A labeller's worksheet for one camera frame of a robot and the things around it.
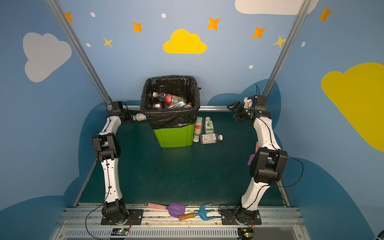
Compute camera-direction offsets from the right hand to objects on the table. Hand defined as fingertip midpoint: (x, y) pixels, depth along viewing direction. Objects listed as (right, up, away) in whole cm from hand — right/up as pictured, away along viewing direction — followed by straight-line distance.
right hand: (230, 108), depth 88 cm
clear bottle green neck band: (-25, +1, -2) cm, 25 cm away
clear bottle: (-44, +2, +1) cm, 44 cm away
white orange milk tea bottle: (-64, -3, +27) cm, 69 cm away
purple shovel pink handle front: (-32, -54, -11) cm, 64 cm away
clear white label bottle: (-30, +2, 0) cm, 30 cm away
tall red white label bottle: (-18, -12, +19) cm, 29 cm away
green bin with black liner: (-32, -12, -7) cm, 35 cm away
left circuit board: (-58, -62, -16) cm, 87 cm away
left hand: (-67, 0, +24) cm, 71 cm away
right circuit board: (+3, -63, -17) cm, 65 cm away
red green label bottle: (-37, +6, +1) cm, 38 cm away
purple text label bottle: (-10, -19, +14) cm, 26 cm away
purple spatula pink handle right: (+17, -30, +9) cm, 35 cm away
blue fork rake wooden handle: (-17, -56, -13) cm, 60 cm away
